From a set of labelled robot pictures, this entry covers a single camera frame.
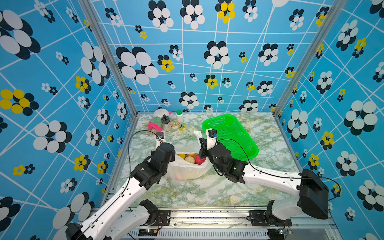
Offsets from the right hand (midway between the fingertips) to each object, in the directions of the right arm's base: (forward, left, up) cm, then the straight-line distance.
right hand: (202, 138), depth 75 cm
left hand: (-3, +17, -2) cm, 17 cm away
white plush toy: (+36, +32, -17) cm, 51 cm away
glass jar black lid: (+26, +26, -21) cm, 42 cm away
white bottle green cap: (+32, +16, -17) cm, 39 cm away
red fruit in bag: (-3, +2, -18) cm, 19 cm away
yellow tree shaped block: (+28, +15, -24) cm, 39 cm away
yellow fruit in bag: (+1, +11, -20) cm, 23 cm away
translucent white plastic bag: (-10, +11, -16) cm, 22 cm away
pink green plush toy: (+26, +33, -17) cm, 45 cm away
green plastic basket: (+23, -22, -24) cm, 40 cm away
